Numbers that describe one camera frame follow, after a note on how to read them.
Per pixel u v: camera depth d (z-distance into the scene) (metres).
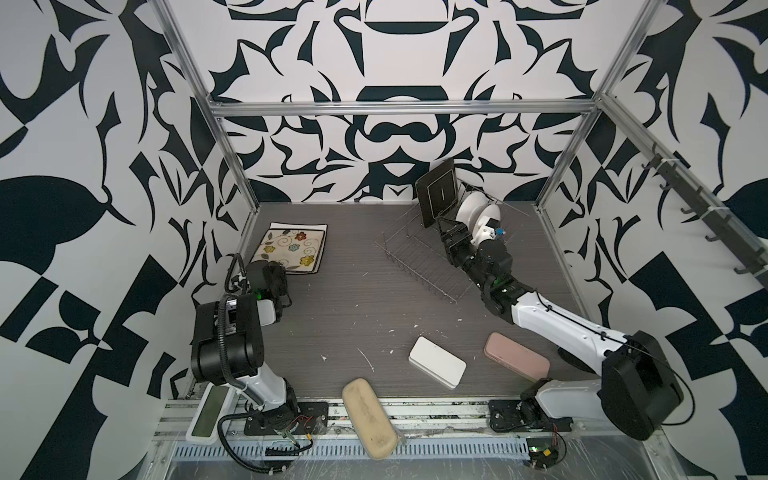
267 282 0.74
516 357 0.81
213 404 0.73
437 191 1.03
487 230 0.73
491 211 0.99
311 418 0.72
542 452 0.71
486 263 0.61
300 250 1.02
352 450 0.71
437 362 0.80
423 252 1.05
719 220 0.57
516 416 0.74
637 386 0.41
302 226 1.14
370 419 0.70
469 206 0.98
